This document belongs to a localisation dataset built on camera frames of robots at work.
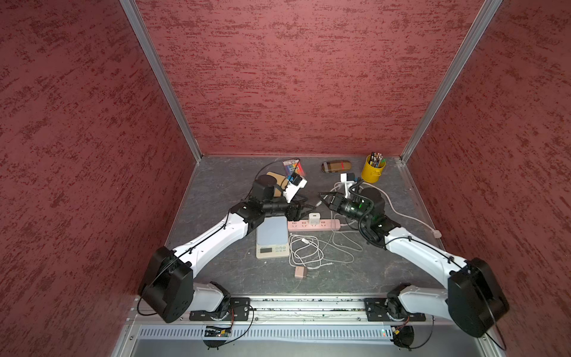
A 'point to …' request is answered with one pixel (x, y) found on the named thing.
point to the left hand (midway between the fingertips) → (309, 207)
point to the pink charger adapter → (300, 271)
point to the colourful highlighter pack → (293, 166)
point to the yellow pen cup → (370, 173)
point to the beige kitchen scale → (281, 181)
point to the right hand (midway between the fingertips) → (316, 199)
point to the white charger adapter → (314, 219)
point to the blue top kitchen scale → (271, 239)
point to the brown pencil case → (330, 166)
